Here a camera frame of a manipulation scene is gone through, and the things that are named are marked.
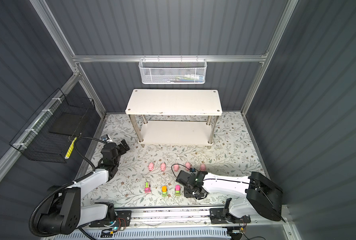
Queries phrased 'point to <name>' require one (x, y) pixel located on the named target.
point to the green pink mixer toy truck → (177, 190)
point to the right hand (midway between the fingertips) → (189, 195)
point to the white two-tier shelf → (179, 117)
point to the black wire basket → (50, 132)
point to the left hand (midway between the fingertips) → (117, 143)
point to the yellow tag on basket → (70, 150)
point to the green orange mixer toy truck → (164, 191)
